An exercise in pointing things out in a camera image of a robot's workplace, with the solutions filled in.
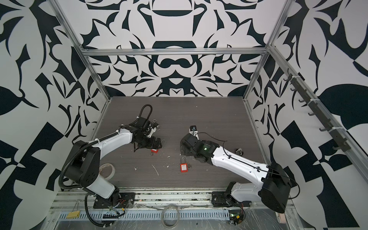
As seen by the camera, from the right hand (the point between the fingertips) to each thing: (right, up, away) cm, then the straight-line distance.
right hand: (189, 145), depth 80 cm
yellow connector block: (-56, -31, -10) cm, 65 cm away
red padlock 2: (-22, -5, +10) cm, 24 cm away
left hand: (-20, -1, +9) cm, 22 cm away
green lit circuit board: (+22, -33, -9) cm, 41 cm away
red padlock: (-3, -13, +5) cm, 15 cm away
